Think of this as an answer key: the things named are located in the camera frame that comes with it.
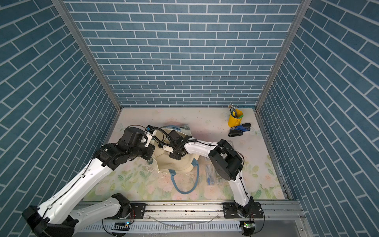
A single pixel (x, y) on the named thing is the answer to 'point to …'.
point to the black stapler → (235, 132)
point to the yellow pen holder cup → (233, 122)
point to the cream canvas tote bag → (186, 164)
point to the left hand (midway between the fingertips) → (158, 147)
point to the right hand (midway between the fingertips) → (175, 152)
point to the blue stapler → (245, 127)
